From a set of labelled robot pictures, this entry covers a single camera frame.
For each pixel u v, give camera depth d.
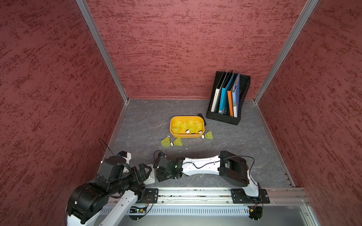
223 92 0.88
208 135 0.95
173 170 0.61
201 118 1.00
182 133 0.97
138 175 0.53
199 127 0.98
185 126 0.98
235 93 0.86
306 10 0.72
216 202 0.74
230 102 0.92
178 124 1.00
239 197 0.73
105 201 0.41
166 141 0.95
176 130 0.98
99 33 0.82
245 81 1.03
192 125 1.00
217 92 0.88
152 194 0.75
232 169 0.51
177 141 0.92
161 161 0.63
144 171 0.54
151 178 0.79
